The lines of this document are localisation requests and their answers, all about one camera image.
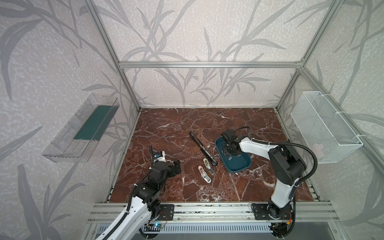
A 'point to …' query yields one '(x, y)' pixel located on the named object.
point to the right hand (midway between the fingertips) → (227, 147)
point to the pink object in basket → (318, 150)
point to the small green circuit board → (157, 225)
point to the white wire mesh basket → (326, 130)
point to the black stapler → (205, 151)
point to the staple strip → (230, 158)
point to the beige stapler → (208, 167)
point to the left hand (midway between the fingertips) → (175, 158)
